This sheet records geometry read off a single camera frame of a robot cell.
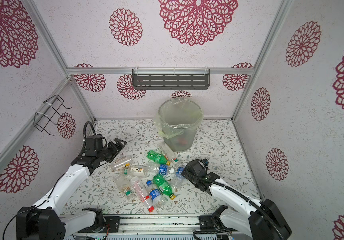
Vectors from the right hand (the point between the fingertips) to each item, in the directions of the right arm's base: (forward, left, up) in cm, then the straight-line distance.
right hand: (186, 172), depth 85 cm
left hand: (+8, +36, +11) cm, 39 cm away
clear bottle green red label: (+17, +12, -4) cm, 21 cm away
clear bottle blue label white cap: (-2, +5, -5) cm, 7 cm away
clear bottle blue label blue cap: (-13, +16, 0) cm, 21 cm away
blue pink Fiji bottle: (+21, +3, +2) cm, 21 cm away
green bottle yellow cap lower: (-8, +12, -1) cm, 15 cm away
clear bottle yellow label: (+6, +40, -1) cm, 41 cm away
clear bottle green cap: (-6, +37, -6) cm, 37 cm away
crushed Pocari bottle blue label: (+4, +20, -4) cm, 21 cm away
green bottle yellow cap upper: (+9, +17, 0) cm, 19 cm away
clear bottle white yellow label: (0, +30, 0) cm, 30 cm away
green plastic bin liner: (+30, +7, +17) cm, 35 cm away
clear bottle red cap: (-12, +24, -1) cm, 27 cm away
